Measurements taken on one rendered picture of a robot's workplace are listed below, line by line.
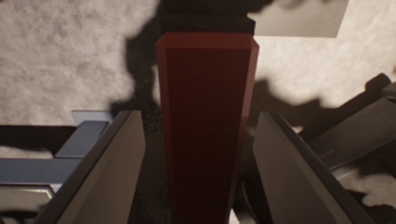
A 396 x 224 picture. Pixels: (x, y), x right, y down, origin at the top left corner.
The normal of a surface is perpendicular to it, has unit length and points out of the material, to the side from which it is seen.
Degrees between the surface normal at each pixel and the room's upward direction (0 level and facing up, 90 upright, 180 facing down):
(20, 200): 0
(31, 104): 0
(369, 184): 0
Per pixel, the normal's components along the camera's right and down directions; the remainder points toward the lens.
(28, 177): 0.02, -0.85
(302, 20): 0.01, 0.52
